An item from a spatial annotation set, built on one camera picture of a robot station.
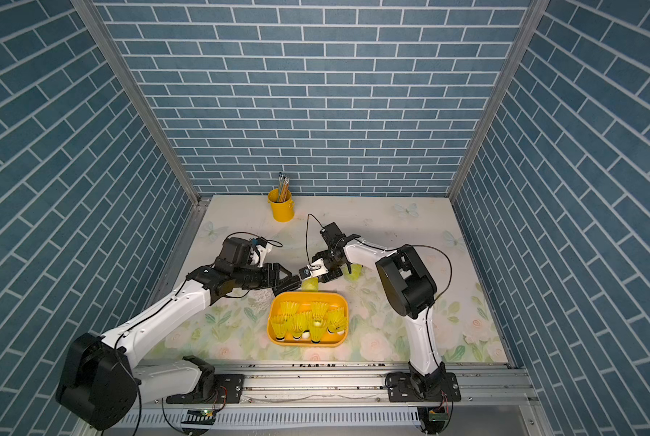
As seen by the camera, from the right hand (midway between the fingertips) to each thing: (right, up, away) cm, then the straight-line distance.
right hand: (320, 267), depth 98 cm
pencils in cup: (-15, +30, +7) cm, 35 cm away
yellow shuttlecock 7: (+6, -14, -16) cm, 22 cm away
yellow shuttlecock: (-3, -5, -6) cm, 9 cm away
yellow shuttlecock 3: (-9, -10, -14) cm, 20 cm away
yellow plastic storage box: (+6, -8, -13) cm, 16 cm away
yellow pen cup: (-16, +21, +12) cm, 29 cm away
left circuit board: (-31, -36, -26) cm, 54 cm away
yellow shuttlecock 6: (0, -18, -14) cm, 23 cm away
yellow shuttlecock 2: (-12, -16, -14) cm, 24 cm away
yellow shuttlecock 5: (0, -11, -14) cm, 18 cm away
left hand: (-8, 0, -18) cm, 19 cm away
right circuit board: (+33, -35, -27) cm, 55 cm away
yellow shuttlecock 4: (-6, -13, -17) cm, 23 cm away
